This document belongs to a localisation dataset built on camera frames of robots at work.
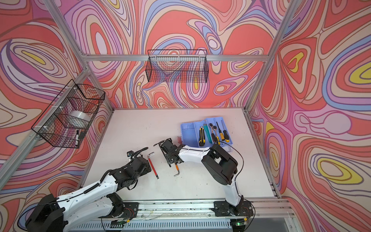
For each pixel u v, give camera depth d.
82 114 0.74
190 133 1.02
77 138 0.72
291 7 0.69
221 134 0.89
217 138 0.88
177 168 0.88
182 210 0.75
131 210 0.73
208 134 0.93
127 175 0.61
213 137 0.88
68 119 0.70
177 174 0.86
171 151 0.72
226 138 0.88
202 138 0.91
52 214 0.40
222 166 0.50
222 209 0.73
